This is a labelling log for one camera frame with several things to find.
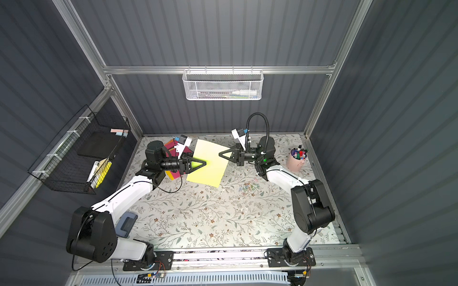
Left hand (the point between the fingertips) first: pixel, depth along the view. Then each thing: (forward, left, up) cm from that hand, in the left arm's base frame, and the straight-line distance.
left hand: (203, 163), depth 71 cm
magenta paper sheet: (+2, +11, +5) cm, 12 cm away
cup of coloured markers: (+15, -46, -17) cm, 51 cm away
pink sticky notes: (+22, +45, -2) cm, 50 cm away
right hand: (+2, -8, +1) cm, 8 cm away
